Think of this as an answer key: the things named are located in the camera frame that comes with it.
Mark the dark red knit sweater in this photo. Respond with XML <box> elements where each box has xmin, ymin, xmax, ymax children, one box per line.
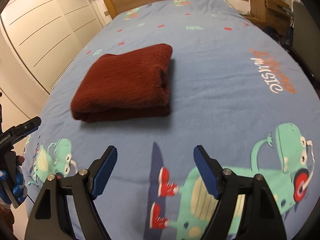
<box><xmin>71</xmin><ymin>44</ymin><xmax>172</xmax><ymax>122</ymax></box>

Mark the left hand blue glove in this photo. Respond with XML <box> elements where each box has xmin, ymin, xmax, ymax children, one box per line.
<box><xmin>1</xmin><ymin>155</ymin><xmax>28</xmax><ymax>211</ymax></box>

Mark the white sliding wardrobe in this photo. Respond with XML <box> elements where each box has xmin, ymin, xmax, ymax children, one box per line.
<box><xmin>1</xmin><ymin>0</ymin><xmax>105</xmax><ymax>128</ymax></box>

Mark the blue dinosaur print bedspread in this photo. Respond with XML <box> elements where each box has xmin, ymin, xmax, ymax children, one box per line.
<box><xmin>23</xmin><ymin>0</ymin><xmax>319</xmax><ymax>239</ymax></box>

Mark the grey chair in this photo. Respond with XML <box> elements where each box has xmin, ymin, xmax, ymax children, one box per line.
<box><xmin>292</xmin><ymin>2</ymin><xmax>319</xmax><ymax>82</ymax></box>

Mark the wooden bedside desk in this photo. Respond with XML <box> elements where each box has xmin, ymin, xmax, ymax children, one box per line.
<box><xmin>244</xmin><ymin>0</ymin><xmax>292</xmax><ymax>36</ymax></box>

